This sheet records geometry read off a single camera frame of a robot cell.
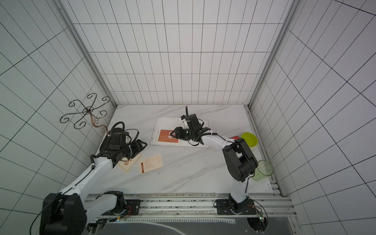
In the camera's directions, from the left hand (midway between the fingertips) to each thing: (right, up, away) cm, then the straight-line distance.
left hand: (143, 148), depth 85 cm
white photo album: (+9, +12, +22) cm, 26 cm away
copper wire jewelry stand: (-25, +24, -9) cm, 36 cm away
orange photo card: (+11, +6, +13) cm, 18 cm away
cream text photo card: (+3, -10, +2) cm, 11 cm away
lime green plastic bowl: (+71, +3, +16) cm, 73 cm away
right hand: (+18, +10, +4) cm, 21 cm away
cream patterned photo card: (-11, -11, +2) cm, 16 cm away
